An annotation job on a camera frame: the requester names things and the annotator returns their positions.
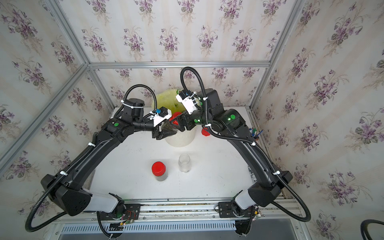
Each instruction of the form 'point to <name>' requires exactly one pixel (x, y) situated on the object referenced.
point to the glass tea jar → (184, 163)
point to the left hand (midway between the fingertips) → (174, 124)
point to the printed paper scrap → (252, 176)
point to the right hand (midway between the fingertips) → (180, 117)
